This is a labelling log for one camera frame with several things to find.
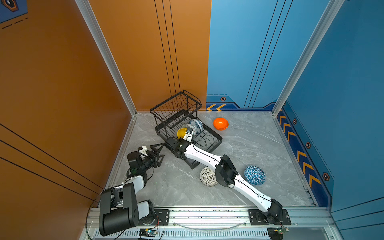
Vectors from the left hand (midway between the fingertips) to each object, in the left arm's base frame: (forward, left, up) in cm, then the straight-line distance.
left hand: (164, 148), depth 85 cm
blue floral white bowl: (+20, -19, -2) cm, 27 cm away
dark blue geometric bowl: (-11, -53, -11) cm, 55 cm away
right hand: (+12, -13, -8) cm, 20 cm away
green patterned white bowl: (+14, -10, -1) cm, 17 cm away
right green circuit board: (-37, -58, -10) cm, 70 cm away
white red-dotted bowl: (-12, -25, -10) cm, 30 cm away
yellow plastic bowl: (+15, -8, -4) cm, 17 cm away
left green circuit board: (-39, +4, -13) cm, 41 cm away
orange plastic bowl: (+27, -36, -9) cm, 46 cm away
